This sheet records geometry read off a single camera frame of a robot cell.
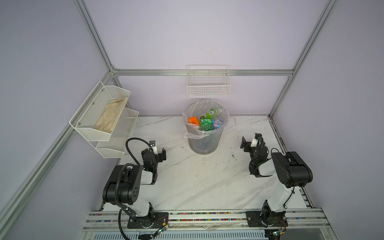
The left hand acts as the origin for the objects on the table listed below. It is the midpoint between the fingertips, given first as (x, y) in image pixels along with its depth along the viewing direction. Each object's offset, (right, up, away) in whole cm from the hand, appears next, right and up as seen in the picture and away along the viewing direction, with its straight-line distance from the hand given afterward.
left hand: (154, 149), depth 94 cm
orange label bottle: (+25, +18, -5) cm, 31 cm away
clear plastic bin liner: (+28, +26, 0) cm, 38 cm away
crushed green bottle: (+33, +15, -8) cm, 37 cm away
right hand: (+62, +8, 0) cm, 62 cm away
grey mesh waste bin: (+33, +3, -4) cm, 33 cm away
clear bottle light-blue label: (+39, +15, -10) cm, 43 cm away
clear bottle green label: (+37, +22, -7) cm, 44 cm away
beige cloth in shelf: (-20, +20, -15) cm, 32 cm away
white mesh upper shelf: (-25, +21, -22) cm, 40 cm away
